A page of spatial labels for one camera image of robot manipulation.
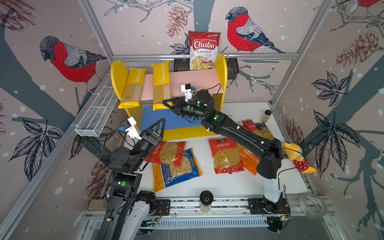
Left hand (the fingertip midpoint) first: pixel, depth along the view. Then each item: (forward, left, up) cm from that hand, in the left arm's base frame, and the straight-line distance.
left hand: (164, 119), depth 57 cm
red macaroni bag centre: (+2, -30, -36) cm, 47 cm away
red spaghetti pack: (+26, -50, -40) cm, 69 cm away
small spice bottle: (+33, -63, -34) cm, 79 cm away
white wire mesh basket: (+8, +39, -12) cm, 41 cm away
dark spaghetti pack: (+22, -60, -39) cm, 75 cm away
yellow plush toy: (+3, -70, -35) cm, 79 cm away
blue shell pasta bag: (-9, +5, -38) cm, 39 cm away
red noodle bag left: (+4, +5, -37) cm, 38 cm away
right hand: (+10, +3, 0) cm, 10 cm away
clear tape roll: (-22, -72, -42) cm, 86 cm away
